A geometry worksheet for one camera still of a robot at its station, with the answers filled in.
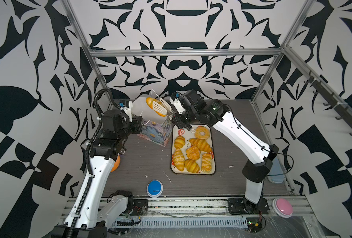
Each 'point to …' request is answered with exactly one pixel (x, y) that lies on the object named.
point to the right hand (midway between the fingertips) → (173, 118)
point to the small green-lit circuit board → (254, 224)
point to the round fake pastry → (193, 152)
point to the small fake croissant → (179, 142)
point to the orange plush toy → (116, 164)
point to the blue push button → (154, 188)
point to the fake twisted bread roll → (206, 166)
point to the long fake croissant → (202, 145)
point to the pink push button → (282, 208)
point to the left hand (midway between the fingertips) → (140, 115)
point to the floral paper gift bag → (159, 134)
